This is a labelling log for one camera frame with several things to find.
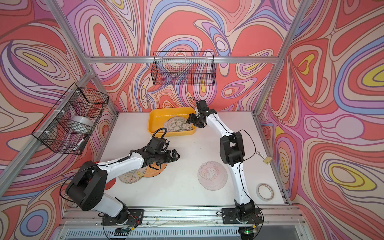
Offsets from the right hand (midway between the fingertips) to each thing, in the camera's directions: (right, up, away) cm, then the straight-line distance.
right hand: (190, 125), depth 101 cm
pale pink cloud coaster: (+13, -30, -14) cm, 35 cm away
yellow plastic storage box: (-27, +7, +17) cm, 32 cm away
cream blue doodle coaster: (-34, -30, -14) cm, 47 cm away
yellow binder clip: (+48, -22, -7) cm, 53 cm away
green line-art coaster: (-10, +1, +10) cm, 14 cm away
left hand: (-9, -20, -13) cm, 25 cm away
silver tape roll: (-51, +1, -31) cm, 60 cm away
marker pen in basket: (-53, -9, -29) cm, 61 cm away
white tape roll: (+37, -38, -22) cm, 57 cm away
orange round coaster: (-25, -28, -12) cm, 40 cm away
